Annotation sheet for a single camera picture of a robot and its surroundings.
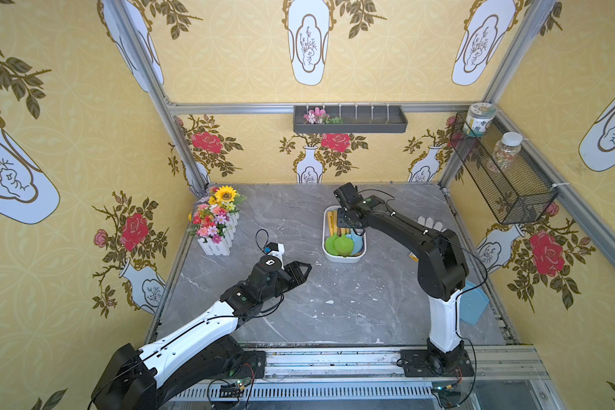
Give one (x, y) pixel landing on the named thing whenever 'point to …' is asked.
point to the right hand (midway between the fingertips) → (352, 215)
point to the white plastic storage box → (349, 259)
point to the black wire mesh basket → (507, 178)
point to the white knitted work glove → (429, 222)
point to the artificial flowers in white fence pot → (215, 219)
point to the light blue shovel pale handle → (357, 240)
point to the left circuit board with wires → (234, 389)
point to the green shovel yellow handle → (330, 243)
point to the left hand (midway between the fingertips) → (300, 266)
